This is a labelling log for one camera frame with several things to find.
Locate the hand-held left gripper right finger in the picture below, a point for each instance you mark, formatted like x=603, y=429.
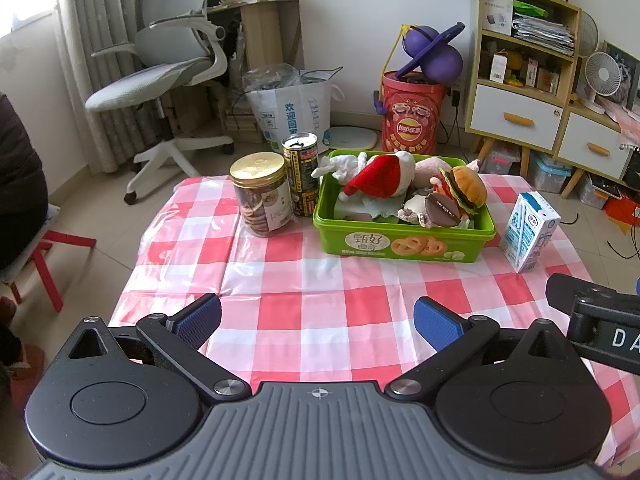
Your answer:
x=440, y=322

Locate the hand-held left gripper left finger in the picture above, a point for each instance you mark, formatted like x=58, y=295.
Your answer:
x=195, y=320

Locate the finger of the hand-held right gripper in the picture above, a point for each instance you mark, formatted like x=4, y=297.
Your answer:
x=570, y=290

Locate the green plastic box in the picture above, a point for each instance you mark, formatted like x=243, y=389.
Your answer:
x=375, y=245

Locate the brown soft pouch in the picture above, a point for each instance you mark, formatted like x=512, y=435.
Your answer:
x=442, y=210

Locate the teal towel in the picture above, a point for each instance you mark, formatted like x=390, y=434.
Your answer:
x=370, y=207

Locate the hamburger plush toy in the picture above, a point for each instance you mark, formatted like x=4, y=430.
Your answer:
x=467, y=185

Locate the pink plush toy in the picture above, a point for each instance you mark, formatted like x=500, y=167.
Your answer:
x=430, y=167

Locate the white plush with red hat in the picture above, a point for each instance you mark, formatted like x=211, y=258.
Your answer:
x=380, y=175

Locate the blue and white milk carton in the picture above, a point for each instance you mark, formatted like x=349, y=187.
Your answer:
x=530, y=230

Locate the red box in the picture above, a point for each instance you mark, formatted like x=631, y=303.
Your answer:
x=622, y=207

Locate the clear storage box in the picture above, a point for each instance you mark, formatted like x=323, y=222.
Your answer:
x=592, y=192
x=500, y=160

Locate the red checked tablecloth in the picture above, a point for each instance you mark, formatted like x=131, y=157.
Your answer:
x=325, y=290

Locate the blue lidded storage box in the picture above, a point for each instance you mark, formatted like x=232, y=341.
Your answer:
x=547, y=172

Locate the black box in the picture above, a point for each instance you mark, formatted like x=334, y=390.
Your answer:
x=631, y=167

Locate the cookie jar with gold lid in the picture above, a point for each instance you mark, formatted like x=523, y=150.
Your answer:
x=260, y=195

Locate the low white drawer cabinet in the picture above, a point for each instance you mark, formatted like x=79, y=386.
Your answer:
x=592, y=145

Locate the red stool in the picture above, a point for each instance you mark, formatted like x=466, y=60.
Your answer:
x=70, y=239

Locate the pink printed cloth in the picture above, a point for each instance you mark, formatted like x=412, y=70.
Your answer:
x=622, y=115

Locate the black drink can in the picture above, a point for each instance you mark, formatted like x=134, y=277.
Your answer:
x=300, y=170

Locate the wooden shelf cabinet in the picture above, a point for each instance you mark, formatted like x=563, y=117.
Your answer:
x=515, y=110

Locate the red snack bucket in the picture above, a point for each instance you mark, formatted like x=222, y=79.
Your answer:
x=412, y=120

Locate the white bathroom scale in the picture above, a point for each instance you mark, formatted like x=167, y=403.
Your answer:
x=350, y=137

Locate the white desk fan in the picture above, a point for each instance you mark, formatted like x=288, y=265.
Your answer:
x=602, y=72

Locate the person's dark clothing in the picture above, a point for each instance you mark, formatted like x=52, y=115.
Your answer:
x=20, y=185

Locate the black power plug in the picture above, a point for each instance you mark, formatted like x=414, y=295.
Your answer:
x=455, y=95

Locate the yellow toy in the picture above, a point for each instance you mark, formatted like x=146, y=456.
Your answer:
x=515, y=70

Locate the white paper bag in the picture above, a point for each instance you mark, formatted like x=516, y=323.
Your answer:
x=295, y=110

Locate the small white box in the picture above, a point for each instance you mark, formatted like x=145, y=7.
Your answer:
x=498, y=67

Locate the grey office chair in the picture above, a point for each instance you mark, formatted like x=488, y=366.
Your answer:
x=145, y=80

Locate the clear plastic bag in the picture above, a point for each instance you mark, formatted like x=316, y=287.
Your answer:
x=270, y=77

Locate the stack of papers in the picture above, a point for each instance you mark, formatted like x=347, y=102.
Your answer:
x=542, y=35

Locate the grey standing fan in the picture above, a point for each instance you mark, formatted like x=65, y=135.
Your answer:
x=589, y=32

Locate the purple bounce ball toy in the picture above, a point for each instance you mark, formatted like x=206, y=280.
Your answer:
x=442, y=62

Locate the beige curtain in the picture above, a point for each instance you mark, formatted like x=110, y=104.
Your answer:
x=95, y=60

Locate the green paper item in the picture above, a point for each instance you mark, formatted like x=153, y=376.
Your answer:
x=529, y=9

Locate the white product box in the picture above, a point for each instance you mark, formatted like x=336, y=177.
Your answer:
x=497, y=12

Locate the wooden desk with shelves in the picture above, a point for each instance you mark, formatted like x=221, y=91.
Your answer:
x=260, y=30

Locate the dark picture frame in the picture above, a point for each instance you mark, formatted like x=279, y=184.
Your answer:
x=630, y=70

